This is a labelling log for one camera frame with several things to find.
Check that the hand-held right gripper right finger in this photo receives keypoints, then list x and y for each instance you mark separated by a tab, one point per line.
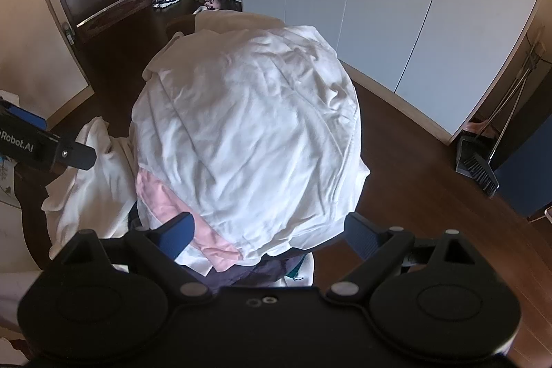
362	236

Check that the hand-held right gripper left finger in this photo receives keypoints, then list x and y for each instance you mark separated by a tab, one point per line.
179	236

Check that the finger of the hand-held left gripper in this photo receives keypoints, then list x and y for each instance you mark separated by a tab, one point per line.
28	116
80	156

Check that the plain white garment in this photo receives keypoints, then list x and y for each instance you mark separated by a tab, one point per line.
90	187

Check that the white and pink printed shirt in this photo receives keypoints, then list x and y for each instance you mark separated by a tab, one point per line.
250	126

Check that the dark purple garment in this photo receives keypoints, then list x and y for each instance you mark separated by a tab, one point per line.
254	271

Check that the patterned doormat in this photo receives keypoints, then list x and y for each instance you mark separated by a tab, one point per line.
116	16

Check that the broom and dustpan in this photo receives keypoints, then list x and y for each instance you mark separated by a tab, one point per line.
468	154

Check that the grey broom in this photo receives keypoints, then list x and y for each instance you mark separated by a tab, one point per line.
485	172

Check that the pair of small shoes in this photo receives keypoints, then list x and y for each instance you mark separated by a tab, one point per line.
211	0

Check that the white cabinet with stickers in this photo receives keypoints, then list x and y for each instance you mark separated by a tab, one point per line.
366	14

